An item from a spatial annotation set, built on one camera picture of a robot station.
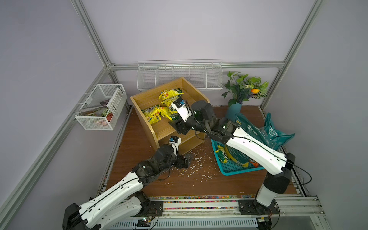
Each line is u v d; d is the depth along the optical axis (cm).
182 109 54
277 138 75
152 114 68
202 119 48
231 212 74
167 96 77
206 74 99
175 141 65
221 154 83
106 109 75
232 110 100
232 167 87
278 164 42
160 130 67
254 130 70
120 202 47
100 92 84
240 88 81
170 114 67
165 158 55
